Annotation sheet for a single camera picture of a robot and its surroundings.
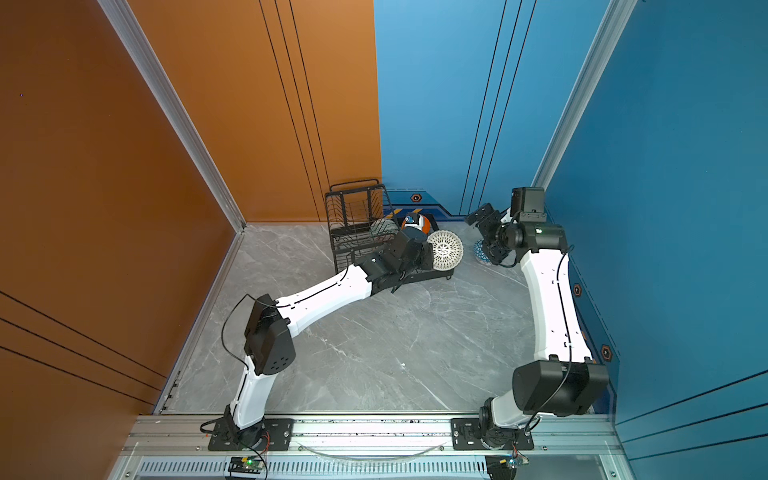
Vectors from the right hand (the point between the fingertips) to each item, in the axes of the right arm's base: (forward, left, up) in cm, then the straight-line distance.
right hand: (468, 225), depth 75 cm
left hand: (+2, +8, -8) cm, 12 cm away
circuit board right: (-47, -7, -34) cm, 58 cm away
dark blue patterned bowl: (+16, -12, -31) cm, 37 cm away
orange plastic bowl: (-2, +14, +2) cm, 14 cm away
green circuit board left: (-46, +56, -34) cm, 80 cm away
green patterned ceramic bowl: (+19, +23, -19) cm, 35 cm away
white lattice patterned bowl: (+1, +4, -10) cm, 11 cm away
